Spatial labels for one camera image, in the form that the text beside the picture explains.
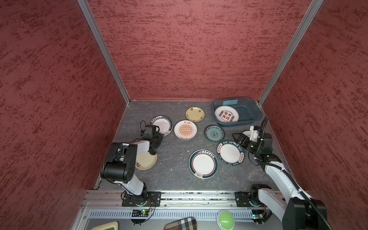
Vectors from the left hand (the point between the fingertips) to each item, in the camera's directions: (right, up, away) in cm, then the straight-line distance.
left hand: (163, 138), depth 97 cm
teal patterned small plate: (+36, +2, +3) cm, 37 cm away
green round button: (+36, -35, -30) cm, 58 cm away
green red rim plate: (+27, -15, -9) cm, 32 cm away
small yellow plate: (+23, +17, +13) cm, 31 cm away
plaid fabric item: (+18, -35, -32) cm, 51 cm away
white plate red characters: (+49, +17, +15) cm, 54 cm away
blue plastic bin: (+68, +20, +18) cm, 74 cm away
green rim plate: (0, +9, +9) cm, 13 cm away
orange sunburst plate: (+16, +5, +5) cm, 17 cm away
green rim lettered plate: (+46, -9, -5) cm, 47 cm away
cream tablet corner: (-17, -36, -31) cm, 51 cm away
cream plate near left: (-9, -13, -10) cm, 19 cm away
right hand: (+46, +1, -12) cm, 48 cm away
